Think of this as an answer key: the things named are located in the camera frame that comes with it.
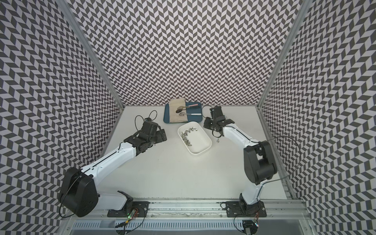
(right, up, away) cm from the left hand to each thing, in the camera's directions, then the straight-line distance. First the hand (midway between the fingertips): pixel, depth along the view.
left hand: (158, 136), depth 86 cm
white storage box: (+21, -2, +13) cm, 25 cm away
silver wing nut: (+37, -5, +12) cm, 40 cm away
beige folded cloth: (+4, +22, +32) cm, 39 cm away
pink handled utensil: (+20, +20, +23) cm, 37 cm away
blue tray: (+21, +15, +28) cm, 38 cm away
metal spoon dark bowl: (+9, +17, +29) cm, 35 cm away
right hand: (+29, +6, +6) cm, 31 cm away
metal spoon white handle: (+14, +14, +26) cm, 32 cm away
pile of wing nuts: (+14, -1, +15) cm, 21 cm away
